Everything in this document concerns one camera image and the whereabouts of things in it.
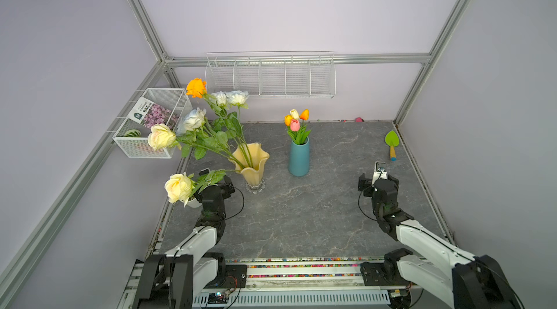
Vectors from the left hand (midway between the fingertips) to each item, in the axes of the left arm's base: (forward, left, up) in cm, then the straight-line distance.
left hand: (215, 179), depth 87 cm
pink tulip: (+7, -32, +22) cm, 40 cm away
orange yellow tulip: (+14, -37, +20) cm, 44 cm away
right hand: (-3, -65, +2) cm, 65 cm away
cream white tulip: (+14, -33, +21) cm, 41 cm away
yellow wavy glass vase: (-2, -16, +3) cm, 16 cm away
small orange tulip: (+11, -30, +21) cm, 39 cm away
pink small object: (+40, -74, -11) cm, 85 cm away
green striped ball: (+6, +22, +24) cm, 33 cm away
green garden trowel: (+23, -87, -10) cm, 90 cm away
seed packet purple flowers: (+13, +18, +26) cm, 34 cm away
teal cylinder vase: (+5, -35, 0) cm, 35 cm away
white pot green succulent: (-8, +8, -2) cm, 12 cm away
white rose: (+15, -10, +25) cm, 31 cm away
